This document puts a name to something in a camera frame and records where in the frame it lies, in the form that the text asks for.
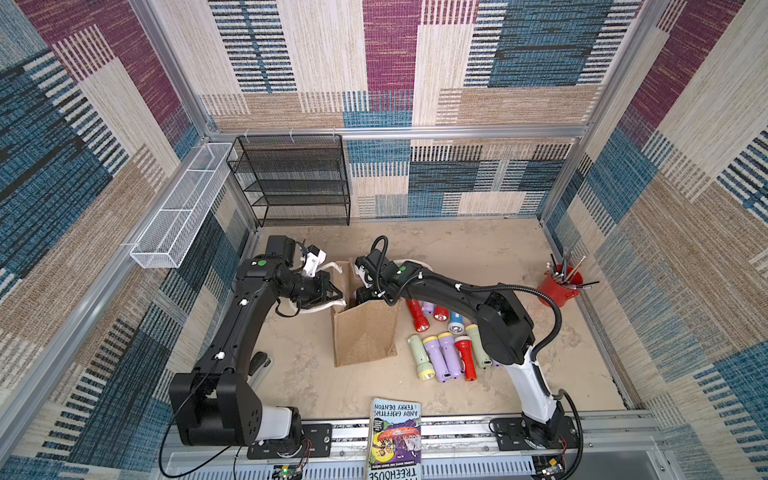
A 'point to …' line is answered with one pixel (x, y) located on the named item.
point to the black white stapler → (259, 366)
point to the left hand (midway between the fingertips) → (341, 295)
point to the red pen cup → (561, 282)
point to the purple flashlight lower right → (452, 366)
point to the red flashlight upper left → (421, 321)
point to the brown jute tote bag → (361, 331)
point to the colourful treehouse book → (395, 440)
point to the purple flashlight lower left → (431, 345)
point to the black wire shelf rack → (294, 178)
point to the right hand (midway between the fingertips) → (369, 304)
